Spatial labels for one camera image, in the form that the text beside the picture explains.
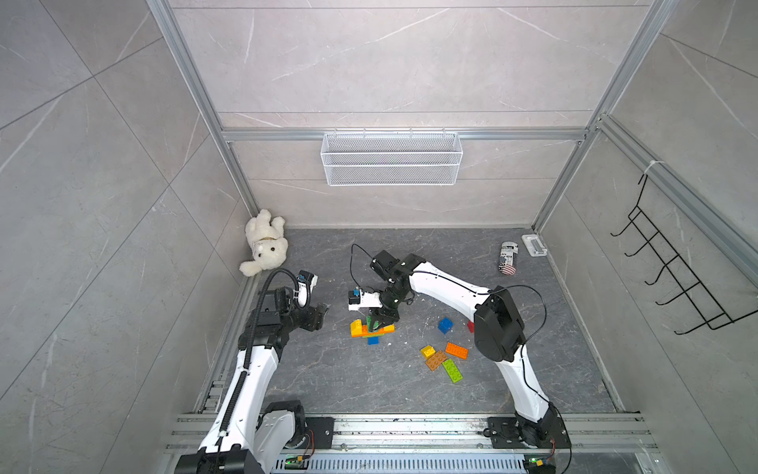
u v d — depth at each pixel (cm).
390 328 82
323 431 73
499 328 54
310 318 71
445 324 89
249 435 43
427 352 86
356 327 82
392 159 101
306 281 70
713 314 59
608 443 74
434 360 86
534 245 114
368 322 81
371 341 87
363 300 75
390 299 76
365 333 82
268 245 104
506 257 107
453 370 84
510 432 73
